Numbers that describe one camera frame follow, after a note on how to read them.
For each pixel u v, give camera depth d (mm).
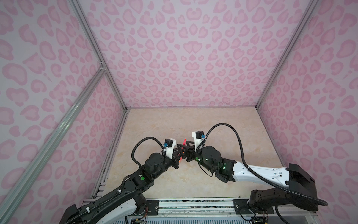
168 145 615
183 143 719
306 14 720
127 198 519
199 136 617
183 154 638
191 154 621
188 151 619
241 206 734
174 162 641
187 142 734
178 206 751
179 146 677
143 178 565
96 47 835
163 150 605
